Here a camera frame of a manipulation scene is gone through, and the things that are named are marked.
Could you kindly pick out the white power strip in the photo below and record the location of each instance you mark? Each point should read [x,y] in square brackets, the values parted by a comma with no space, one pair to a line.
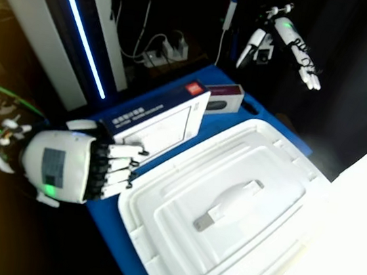
[168,51]

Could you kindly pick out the black curtain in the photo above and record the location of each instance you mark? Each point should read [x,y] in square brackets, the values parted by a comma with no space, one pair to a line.
[361,66]

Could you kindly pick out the white plastic lid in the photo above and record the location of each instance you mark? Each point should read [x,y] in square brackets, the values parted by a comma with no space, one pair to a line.
[226,225]

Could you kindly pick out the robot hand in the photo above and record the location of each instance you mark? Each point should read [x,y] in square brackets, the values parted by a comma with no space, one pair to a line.
[56,164]
[287,30]

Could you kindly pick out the white tower with blue light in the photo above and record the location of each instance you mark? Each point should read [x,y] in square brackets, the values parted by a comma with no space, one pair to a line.
[32,20]

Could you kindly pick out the small purple box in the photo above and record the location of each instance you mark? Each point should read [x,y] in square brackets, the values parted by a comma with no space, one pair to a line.
[224,100]

